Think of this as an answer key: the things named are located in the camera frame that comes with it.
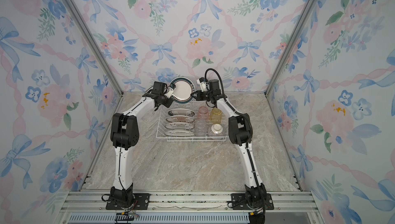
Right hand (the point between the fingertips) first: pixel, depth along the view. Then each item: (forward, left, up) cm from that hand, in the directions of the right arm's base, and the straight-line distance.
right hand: (191, 94), depth 103 cm
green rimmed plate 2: (-12, +5, -4) cm, 14 cm away
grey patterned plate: (-23, +6, -5) cm, 24 cm away
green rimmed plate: (+2, +4, +4) cm, 6 cm away
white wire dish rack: (-2, -2, -10) cm, 10 cm away
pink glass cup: (-14, -8, -3) cm, 17 cm away
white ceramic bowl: (-25, -16, -8) cm, 31 cm away
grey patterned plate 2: (-27, +6, -6) cm, 28 cm away
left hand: (-1, +14, -2) cm, 14 cm away
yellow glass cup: (-14, -17, -5) cm, 23 cm away
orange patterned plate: (-16, +6, -6) cm, 19 cm away
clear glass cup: (-25, -7, -4) cm, 26 cm away
